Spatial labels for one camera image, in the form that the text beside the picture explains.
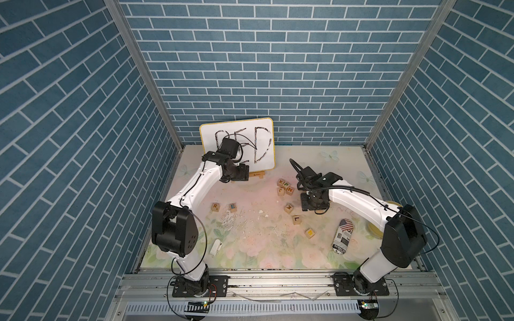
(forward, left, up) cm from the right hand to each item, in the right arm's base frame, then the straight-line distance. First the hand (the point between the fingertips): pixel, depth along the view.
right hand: (308, 206), depth 86 cm
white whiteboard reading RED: (+28, +26, +13) cm, 41 cm away
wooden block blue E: (0, +34, -7) cm, 35 cm away
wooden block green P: (+15, +10, -6) cm, 19 cm away
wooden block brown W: (+2, +8, -6) cm, 11 cm away
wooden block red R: (0, +43, -6) cm, 43 cm away
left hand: (+9, +28, +8) cm, 30 cm away
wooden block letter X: (+16, +13, -6) cm, 21 cm away
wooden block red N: (+12, +8, -6) cm, 15 cm away
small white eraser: (-19, +38, -6) cm, 43 cm away
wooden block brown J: (+11, +12, -7) cm, 18 cm away
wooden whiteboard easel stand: (+19, +23, -4) cm, 30 cm away
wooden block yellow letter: (-9, -1, -6) cm, 11 cm away
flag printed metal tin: (-10, -15, -6) cm, 19 cm away
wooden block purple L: (-4, +5, -7) cm, 9 cm away
